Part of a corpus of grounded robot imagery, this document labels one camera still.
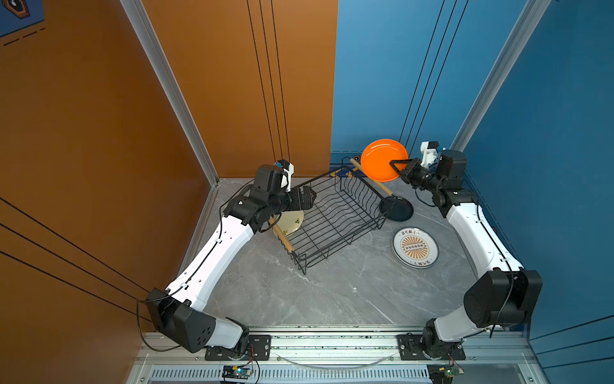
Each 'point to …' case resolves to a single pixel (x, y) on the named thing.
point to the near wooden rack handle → (376, 182)
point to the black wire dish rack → (347, 209)
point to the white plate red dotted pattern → (415, 248)
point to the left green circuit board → (236, 372)
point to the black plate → (396, 208)
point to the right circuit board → (452, 371)
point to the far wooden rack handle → (281, 234)
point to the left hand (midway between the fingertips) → (306, 193)
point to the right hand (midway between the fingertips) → (387, 163)
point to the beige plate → (289, 222)
